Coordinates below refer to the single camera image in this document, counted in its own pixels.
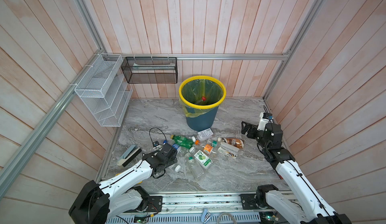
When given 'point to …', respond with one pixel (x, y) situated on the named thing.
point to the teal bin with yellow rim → (208, 120)
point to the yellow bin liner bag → (200, 92)
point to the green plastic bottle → (184, 141)
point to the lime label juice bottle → (205, 160)
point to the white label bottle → (228, 149)
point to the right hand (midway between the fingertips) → (249, 123)
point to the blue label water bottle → (181, 152)
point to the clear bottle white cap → (196, 171)
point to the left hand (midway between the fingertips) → (167, 163)
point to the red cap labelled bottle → (203, 98)
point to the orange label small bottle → (207, 149)
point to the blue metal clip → (206, 216)
